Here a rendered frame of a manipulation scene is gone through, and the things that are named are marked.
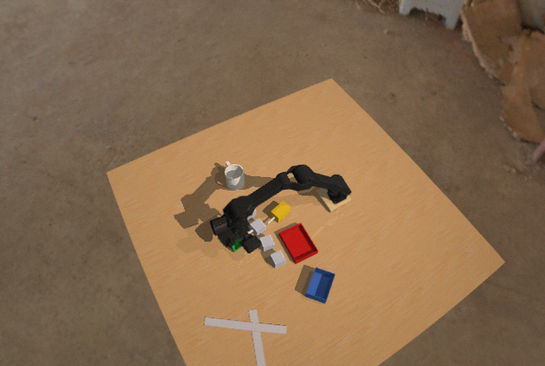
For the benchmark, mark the blue open-top tray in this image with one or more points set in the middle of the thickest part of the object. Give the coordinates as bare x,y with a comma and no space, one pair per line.
320,284

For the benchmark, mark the red tray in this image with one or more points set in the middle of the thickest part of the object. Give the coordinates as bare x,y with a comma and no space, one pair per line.
298,243

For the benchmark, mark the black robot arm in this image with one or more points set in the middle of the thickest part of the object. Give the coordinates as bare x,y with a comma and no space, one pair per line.
240,208

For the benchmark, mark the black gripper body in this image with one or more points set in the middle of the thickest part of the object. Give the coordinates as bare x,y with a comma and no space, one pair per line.
250,242

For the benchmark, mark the grey flat bar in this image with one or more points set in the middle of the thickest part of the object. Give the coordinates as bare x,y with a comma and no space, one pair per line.
258,347
257,327

